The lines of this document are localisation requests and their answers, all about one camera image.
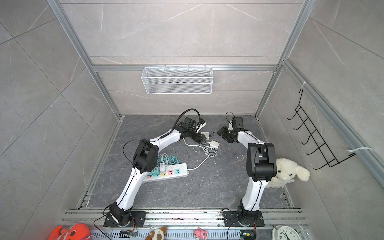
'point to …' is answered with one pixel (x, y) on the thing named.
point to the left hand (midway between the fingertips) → (202, 131)
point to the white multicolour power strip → (173, 171)
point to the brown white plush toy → (157, 234)
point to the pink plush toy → (200, 234)
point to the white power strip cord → (196, 146)
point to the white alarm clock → (285, 232)
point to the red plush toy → (76, 231)
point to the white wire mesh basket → (177, 80)
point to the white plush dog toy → (286, 170)
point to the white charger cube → (162, 168)
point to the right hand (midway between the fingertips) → (219, 132)
